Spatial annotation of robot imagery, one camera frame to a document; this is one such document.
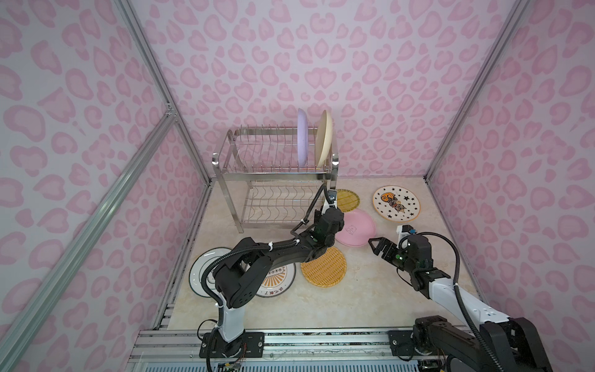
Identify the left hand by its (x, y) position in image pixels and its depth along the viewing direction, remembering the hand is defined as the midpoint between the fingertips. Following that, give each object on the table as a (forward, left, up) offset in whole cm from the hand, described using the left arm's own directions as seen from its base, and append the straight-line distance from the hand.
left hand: (335, 203), depth 87 cm
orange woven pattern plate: (-19, +3, -18) cm, 26 cm away
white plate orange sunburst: (-23, +22, -18) cm, 36 cm away
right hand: (-12, -15, -10) cm, 22 cm away
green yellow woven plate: (+15, -8, -17) cm, 24 cm away
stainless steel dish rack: (+31, +27, -16) cm, 44 cm away
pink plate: (0, -12, -18) cm, 22 cm away
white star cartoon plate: (+14, -31, -18) cm, 39 cm away
